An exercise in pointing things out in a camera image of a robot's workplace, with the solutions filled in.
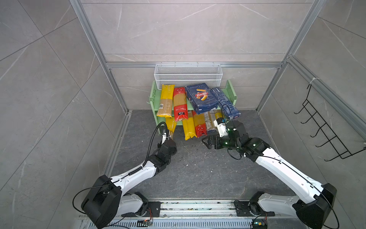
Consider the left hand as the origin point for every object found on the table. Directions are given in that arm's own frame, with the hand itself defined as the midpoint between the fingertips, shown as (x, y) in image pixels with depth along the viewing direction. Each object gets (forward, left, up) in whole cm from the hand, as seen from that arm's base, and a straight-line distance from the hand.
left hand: (169, 137), depth 85 cm
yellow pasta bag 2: (+9, -1, +1) cm, 10 cm away
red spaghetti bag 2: (+9, -20, +1) cm, 21 cm away
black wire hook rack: (-10, -77, +18) cm, 80 cm away
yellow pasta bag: (+9, -12, 0) cm, 15 cm away
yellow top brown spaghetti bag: (+12, +1, +14) cm, 19 cm away
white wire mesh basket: (+43, -9, +15) cm, 46 cm away
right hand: (-7, -22, +9) cm, 25 cm away
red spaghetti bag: (+13, -7, +15) cm, 21 cm away
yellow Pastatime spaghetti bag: (+18, -34, 0) cm, 38 cm away
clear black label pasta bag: (+15, -27, 0) cm, 31 cm away
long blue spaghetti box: (+8, -35, +15) cm, 39 cm away
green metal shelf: (+16, +6, -3) cm, 17 cm away
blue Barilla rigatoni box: (+15, -20, +18) cm, 31 cm away
